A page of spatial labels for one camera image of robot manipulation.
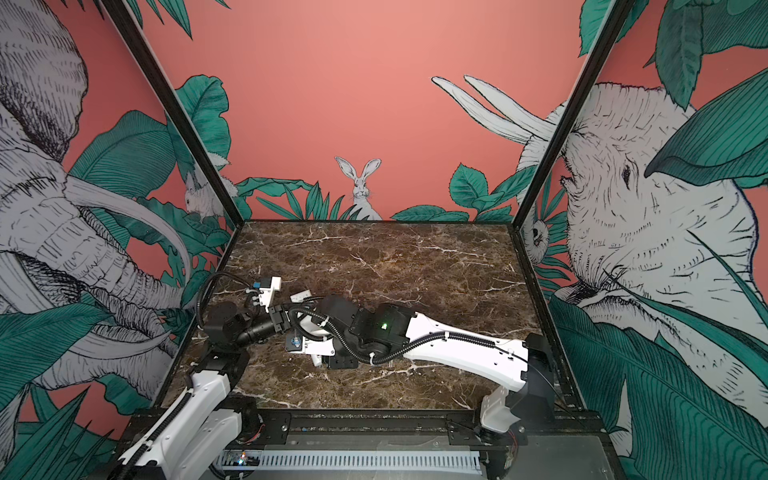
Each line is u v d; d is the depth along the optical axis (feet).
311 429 2.46
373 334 1.45
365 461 2.30
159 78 2.63
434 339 1.41
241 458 2.29
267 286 2.31
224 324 1.91
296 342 1.71
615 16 2.29
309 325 2.40
